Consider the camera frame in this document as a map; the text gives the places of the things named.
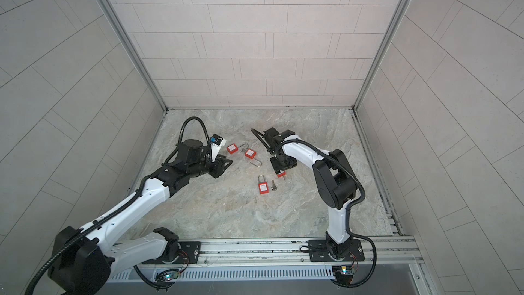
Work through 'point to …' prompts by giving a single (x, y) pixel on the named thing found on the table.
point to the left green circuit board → (171, 276)
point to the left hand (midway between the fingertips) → (233, 157)
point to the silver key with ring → (273, 188)
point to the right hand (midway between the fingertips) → (281, 169)
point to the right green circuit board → (343, 274)
